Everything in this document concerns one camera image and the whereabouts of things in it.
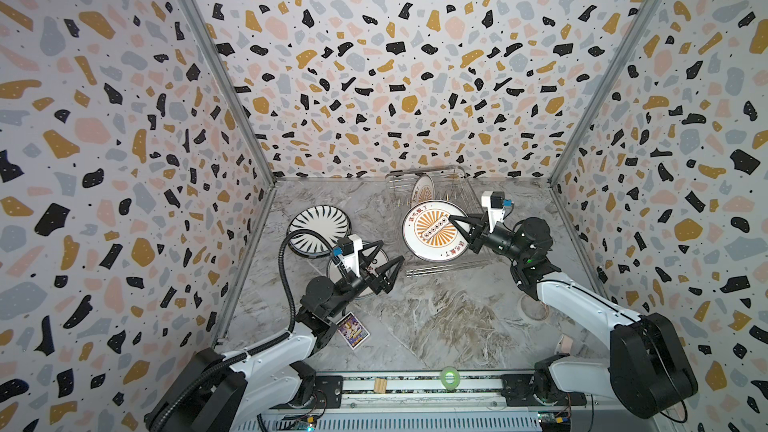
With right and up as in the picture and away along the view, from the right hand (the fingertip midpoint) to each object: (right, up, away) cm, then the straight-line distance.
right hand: (450, 215), depth 72 cm
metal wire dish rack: (+9, +10, +46) cm, 48 cm away
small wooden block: (-17, -43, +2) cm, 46 cm away
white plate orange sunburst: (-4, -5, +4) cm, 8 cm away
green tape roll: (0, -43, +3) cm, 43 cm away
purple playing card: (-25, -32, +10) cm, 42 cm away
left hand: (-14, -8, -2) cm, 16 cm away
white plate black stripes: (-38, -3, +34) cm, 51 cm away
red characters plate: (-25, -13, -9) cm, 30 cm away
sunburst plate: (-4, +8, +34) cm, 35 cm away
